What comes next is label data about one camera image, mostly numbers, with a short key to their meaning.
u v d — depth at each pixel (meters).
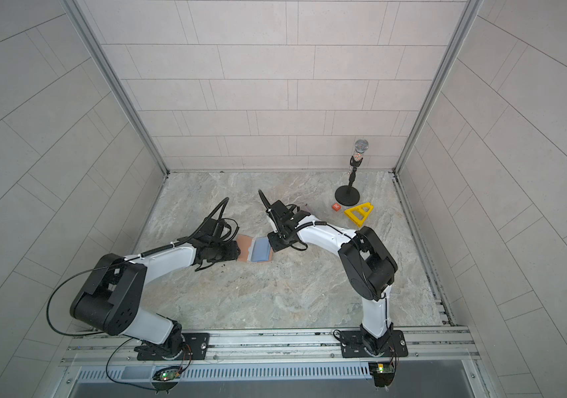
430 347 0.73
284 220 0.70
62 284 0.41
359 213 1.02
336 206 1.04
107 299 0.43
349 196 1.07
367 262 0.51
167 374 0.64
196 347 0.71
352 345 0.71
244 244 0.91
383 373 0.68
